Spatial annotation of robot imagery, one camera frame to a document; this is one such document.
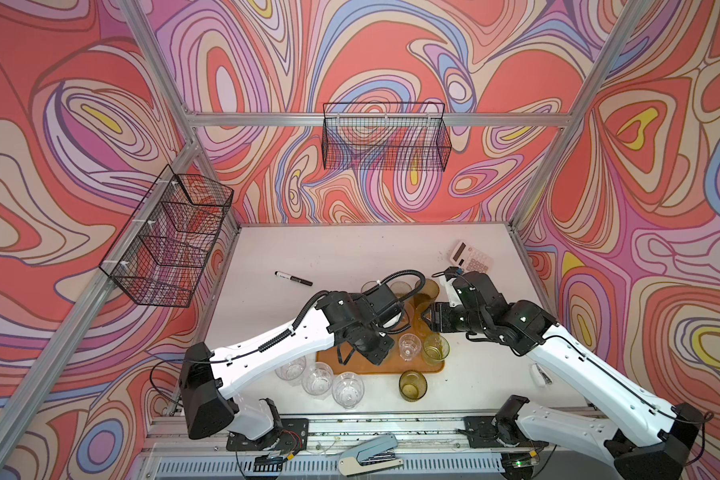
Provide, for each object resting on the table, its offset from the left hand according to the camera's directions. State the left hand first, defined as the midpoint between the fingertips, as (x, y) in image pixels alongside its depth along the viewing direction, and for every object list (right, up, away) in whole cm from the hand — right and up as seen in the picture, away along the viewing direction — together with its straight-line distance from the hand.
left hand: (387, 351), depth 70 cm
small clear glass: (+8, -4, +16) cm, 18 cm away
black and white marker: (-30, +15, +31) cm, 46 cm away
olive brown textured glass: (+16, +12, +23) cm, 30 cm away
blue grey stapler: (-4, -23, -2) cm, 24 cm away
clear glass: (-26, -10, +13) cm, 31 cm away
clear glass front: (-18, -12, +12) cm, 25 cm away
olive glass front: (+8, -13, +11) cm, 19 cm away
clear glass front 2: (-10, -14, +10) cm, 19 cm away
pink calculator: (+33, +22, +36) cm, 54 cm away
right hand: (+12, +6, +3) cm, 14 cm away
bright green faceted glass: (+16, -4, +16) cm, 23 cm away
